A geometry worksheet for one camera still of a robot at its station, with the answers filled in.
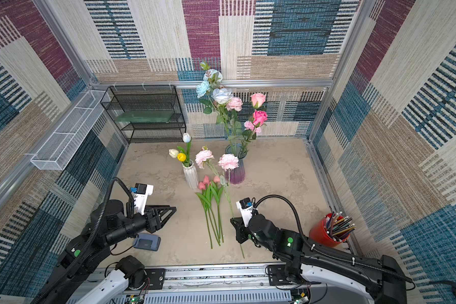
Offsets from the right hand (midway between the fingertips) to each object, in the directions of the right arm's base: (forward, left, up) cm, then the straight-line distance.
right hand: (234, 222), depth 75 cm
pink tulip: (+18, +8, -8) cm, 22 cm away
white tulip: (+22, +24, +18) cm, 37 cm away
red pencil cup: (-3, -37, -1) cm, 38 cm away
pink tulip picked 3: (+14, +12, -9) cm, 21 cm away
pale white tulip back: (+29, +19, +18) cm, 40 cm away
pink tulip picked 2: (+17, +13, -9) cm, 23 cm away
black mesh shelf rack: (+61, +54, +18) cm, 83 cm away
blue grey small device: (-4, +36, -8) cm, 37 cm away
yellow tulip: (+18, +20, +19) cm, 33 cm away
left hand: (-1, +20, +14) cm, 25 cm away
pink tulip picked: (+15, +16, -10) cm, 24 cm away
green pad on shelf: (+47, +43, +16) cm, 66 cm away
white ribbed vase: (+22, +20, +1) cm, 30 cm away
